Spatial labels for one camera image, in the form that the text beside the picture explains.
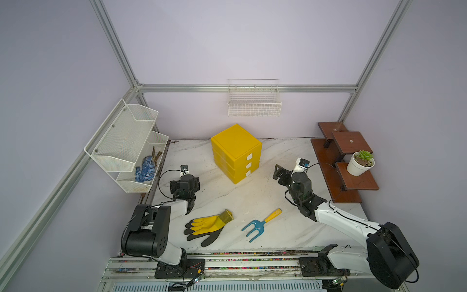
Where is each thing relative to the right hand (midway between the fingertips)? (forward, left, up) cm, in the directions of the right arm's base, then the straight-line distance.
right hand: (283, 170), depth 86 cm
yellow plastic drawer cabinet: (+7, +22, +5) cm, 24 cm away
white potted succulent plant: (-2, -33, +7) cm, 34 cm away
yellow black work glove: (-21, +36, -13) cm, 43 cm away
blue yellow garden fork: (-20, +12, -16) cm, 28 cm away
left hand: (+1, +51, -10) cm, 52 cm away
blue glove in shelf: (+1, +66, 0) cm, 66 cm away
